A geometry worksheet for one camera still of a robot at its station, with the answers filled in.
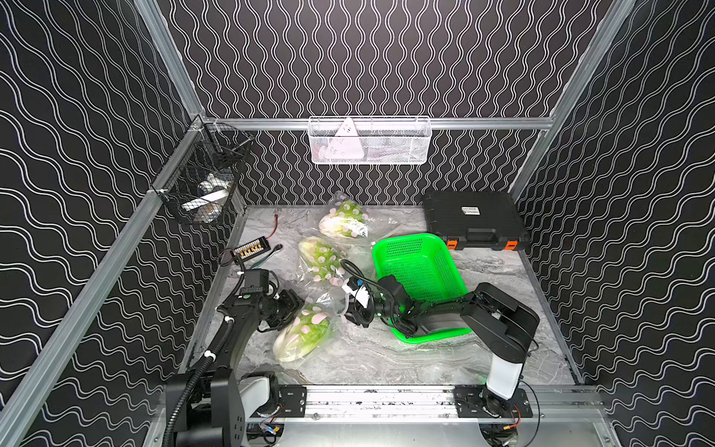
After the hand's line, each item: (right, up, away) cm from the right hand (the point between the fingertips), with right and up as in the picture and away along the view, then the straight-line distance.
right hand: (340, 304), depth 85 cm
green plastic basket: (+30, +10, +17) cm, 36 cm away
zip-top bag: (-1, +1, -7) cm, 7 cm away
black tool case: (+51, +27, +23) cm, 62 cm away
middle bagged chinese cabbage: (-7, +12, +8) cm, 16 cm away
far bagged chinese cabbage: (+1, +28, +22) cm, 35 cm away
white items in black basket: (-36, +29, -7) cm, 47 cm away
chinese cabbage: (-9, -4, -14) cm, 17 cm away
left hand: (-12, 0, -1) cm, 12 cm away
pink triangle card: (+1, +50, +5) cm, 51 cm away
